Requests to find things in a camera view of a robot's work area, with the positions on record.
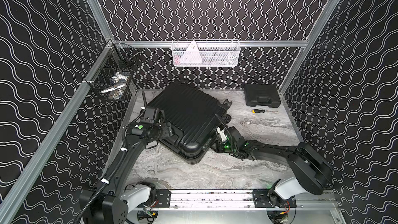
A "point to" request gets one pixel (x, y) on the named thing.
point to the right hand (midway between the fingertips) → (212, 145)
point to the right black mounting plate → (261, 200)
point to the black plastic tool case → (262, 95)
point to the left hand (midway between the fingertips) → (165, 129)
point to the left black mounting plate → (163, 199)
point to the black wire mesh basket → (110, 78)
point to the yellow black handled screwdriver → (260, 111)
